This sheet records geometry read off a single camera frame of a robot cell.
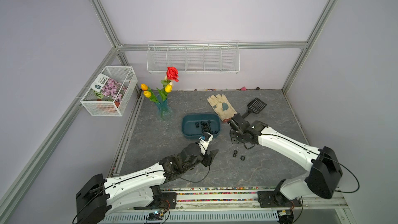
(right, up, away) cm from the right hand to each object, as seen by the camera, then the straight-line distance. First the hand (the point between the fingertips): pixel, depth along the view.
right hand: (235, 135), depth 84 cm
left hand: (-13, -5, -9) cm, 16 cm away
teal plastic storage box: (-24, +4, +16) cm, 29 cm away
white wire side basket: (-68, +17, -11) cm, 71 cm away
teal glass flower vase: (-44, +11, +21) cm, 50 cm away
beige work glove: (-2, +13, +25) cm, 28 cm away
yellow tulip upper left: (-49, +26, -3) cm, 55 cm away
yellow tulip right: (-36, +26, -2) cm, 44 cm away
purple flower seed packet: (-63, +25, -10) cm, 68 cm away
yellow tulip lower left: (-46, +22, -6) cm, 51 cm away
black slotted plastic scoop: (+21, +16, +28) cm, 38 cm away
